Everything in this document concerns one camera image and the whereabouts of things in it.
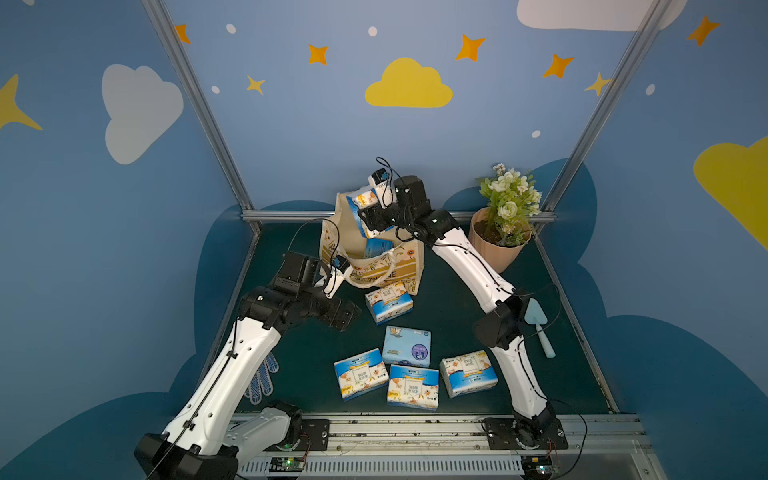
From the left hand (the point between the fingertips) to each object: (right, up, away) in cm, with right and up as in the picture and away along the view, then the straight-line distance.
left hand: (349, 299), depth 73 cm
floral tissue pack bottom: (+31, -21, +6) cm, 38 cm away
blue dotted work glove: (-26, -24, +9) cm, 37 cm away
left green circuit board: (-15, -39, -2) cm, 42 cm away
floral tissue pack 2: (+3, -21, +6) cm, 22 cm away
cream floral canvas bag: (-4, +16, +18) cm, 25 cm away
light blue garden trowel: (+58, -9, +23) cm, 64 cm away
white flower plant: (+48, +27, +17) cm, 57 cm away
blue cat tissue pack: (+15, -15, +11) cm, 24 cm away
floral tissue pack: (+10, -4, +19) cm, 22 cm away
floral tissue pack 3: (+16, -23, +3) cm, 28 cm away
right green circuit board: (+46, -40, -2) cm, 61 cm away
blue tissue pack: (+5, +14, +29) cm, 32 cm away
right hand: (+6, +26, +10) cm, 28 cm away
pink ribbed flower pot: (+41, +15, +22) cm, 49 cm away
